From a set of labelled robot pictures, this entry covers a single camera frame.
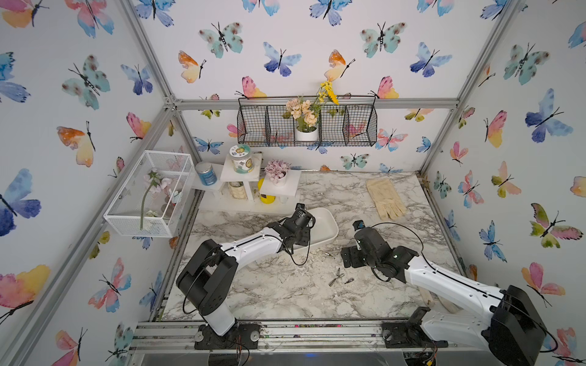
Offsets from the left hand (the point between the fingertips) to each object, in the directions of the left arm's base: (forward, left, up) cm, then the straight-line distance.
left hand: (304, 231), depth 91 cm
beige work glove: (+21, -40, -8) cm, 46 cm away
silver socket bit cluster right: (-17, -17, -8) cm, 25 cm away
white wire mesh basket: (-2, +47, +23) cm, 53 cm away
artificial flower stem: (+5, +48, +24) cm, 54 cm away
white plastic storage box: (+6, -9, -9) cm, 14 cm away
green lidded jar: (+18, +23, +22) cm, 36 cm away
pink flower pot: (+15, +10, +18) cm, 26 cm away
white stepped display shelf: (+21, +25, -1) cm, 32 cm away
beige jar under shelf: (+22, +30, 0) cm, 37 cm away
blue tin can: (+18, +38, +15) cm, 44 cm away
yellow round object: (+18, +17, -1) cm, 25 cm away
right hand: (-9, -17, +2) cm, 20 cm away
